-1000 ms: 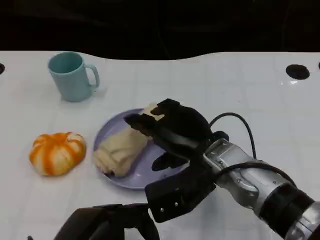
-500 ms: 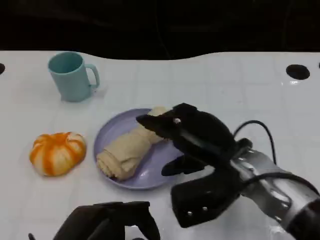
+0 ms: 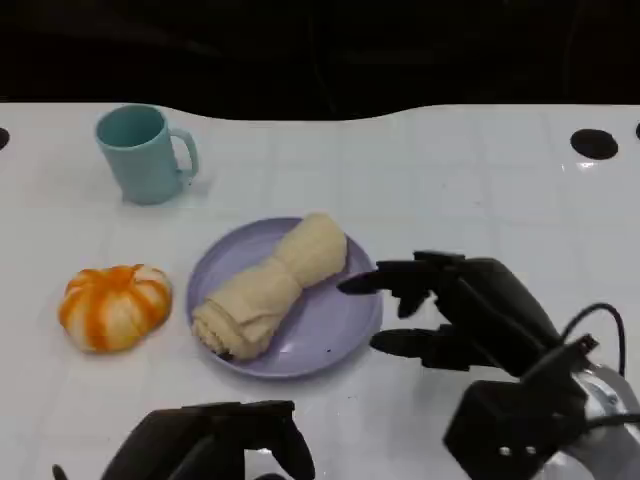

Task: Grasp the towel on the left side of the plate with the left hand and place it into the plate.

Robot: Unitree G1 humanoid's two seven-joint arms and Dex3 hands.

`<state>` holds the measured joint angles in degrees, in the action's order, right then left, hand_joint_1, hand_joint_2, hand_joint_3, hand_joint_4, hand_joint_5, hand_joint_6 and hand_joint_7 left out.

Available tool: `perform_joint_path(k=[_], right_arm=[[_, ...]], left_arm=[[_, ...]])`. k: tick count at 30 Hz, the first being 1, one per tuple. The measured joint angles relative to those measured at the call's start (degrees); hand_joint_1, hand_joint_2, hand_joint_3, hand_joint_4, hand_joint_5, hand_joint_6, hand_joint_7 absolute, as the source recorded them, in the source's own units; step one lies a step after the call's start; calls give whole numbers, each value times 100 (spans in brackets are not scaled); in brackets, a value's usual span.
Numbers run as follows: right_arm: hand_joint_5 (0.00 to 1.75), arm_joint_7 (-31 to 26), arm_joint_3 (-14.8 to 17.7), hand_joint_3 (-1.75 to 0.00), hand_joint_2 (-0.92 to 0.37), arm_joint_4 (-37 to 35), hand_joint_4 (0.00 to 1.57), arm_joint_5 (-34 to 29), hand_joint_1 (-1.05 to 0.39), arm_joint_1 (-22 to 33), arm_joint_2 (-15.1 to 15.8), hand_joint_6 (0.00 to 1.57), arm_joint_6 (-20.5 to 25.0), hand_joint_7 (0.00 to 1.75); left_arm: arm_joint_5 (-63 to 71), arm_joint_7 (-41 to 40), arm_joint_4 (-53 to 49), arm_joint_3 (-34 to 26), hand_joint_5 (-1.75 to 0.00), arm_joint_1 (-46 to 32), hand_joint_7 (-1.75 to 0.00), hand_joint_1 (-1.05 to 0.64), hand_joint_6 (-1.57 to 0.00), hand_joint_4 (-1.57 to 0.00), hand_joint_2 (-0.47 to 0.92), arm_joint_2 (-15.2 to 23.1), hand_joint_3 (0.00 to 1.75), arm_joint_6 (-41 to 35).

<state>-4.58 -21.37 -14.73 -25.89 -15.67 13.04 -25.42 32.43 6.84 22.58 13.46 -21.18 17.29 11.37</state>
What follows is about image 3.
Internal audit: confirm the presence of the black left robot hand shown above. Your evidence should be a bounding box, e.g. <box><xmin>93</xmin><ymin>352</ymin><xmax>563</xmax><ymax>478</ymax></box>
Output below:
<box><xmin>99</xmin><ymin>399</ymin><xmax>316</xmax><ymax>480</ymax></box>

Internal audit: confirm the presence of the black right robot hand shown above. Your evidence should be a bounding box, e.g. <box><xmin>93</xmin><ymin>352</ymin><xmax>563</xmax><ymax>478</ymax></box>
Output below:
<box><xmin>337</xmin><ymin>249</ymin><xmax>564</xmax><ymax>377</ymax></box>

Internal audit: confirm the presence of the beige towel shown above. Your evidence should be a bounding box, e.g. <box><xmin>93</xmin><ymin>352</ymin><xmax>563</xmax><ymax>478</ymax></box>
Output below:
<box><xmin>191</xmin><ymin>212</ymin><xmax>348</xmax><ymax>362</ymax></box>

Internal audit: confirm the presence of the lilac plate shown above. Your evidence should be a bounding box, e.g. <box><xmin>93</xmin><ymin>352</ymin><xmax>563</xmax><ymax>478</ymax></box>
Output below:
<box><xmin>186</xmin><ymin>216</ymin><xmax>384</xmax><ymax>380</ymax></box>

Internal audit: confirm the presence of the orange and white bread roll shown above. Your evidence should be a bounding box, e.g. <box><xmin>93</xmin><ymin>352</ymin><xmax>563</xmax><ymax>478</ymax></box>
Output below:
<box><xmin>58</xmin><ymin>263</ymin><xmax>174</xmax><ymax>354</ymax></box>

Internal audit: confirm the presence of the pale green mug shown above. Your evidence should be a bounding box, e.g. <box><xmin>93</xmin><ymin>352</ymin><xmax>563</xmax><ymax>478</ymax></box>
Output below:
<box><xmin>94</xmin><ymin>103</ymin><xmax>201</xmax><ymax>206</ymax></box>

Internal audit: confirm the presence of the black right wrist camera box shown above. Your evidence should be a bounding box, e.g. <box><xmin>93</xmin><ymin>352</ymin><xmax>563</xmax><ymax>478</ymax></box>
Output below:
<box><xmin>443</xmin><ymin>335</ymin><xmax>601</xmax><ymax>480</ymax></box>

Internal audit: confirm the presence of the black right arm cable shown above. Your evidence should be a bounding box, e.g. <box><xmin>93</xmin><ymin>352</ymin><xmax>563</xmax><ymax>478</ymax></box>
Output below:
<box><xmin>519</xmin><ymin>303</ymin><xmax>628</xmax><ymax>384</ymax></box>

